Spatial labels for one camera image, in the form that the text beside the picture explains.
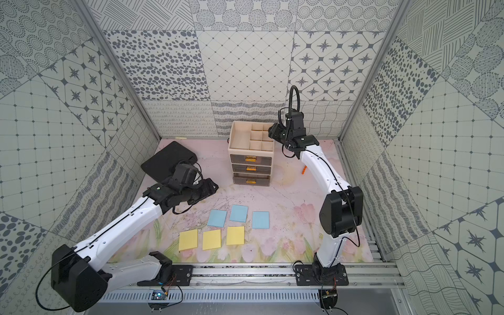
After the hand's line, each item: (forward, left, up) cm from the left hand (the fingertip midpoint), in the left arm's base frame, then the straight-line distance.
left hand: (218, 190), depth 78 cm
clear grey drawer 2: (+14, -13, -4) cm, 19 cm away
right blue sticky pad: (-4, -17, -18) cm, 25 cm away
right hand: (+25, -23, +9) cm, 35 cm away
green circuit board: (-33, +20, -19) cm, 44 cm away
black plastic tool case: (+24, +37, -14) cm, 46 cm away
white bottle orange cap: (+23, -40, -18) cm, 50 cm away
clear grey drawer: (+14, -13, +3) cm, 19 cm away
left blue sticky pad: (-4, +3, -18) cm, 18 cm away
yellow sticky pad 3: (-12, -6, -18) cm, 22 cm away
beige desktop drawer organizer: (+19, -12, +6) cm, 23 cm away
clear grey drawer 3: (+13, -12, -11) cm, 21 cm away
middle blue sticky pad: (-1, -7, -18) cm, 20 cm away
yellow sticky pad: (-15, +13, -17) cm, 26 cm away
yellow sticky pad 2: (-14, +4, -17) cm, 23 cm away
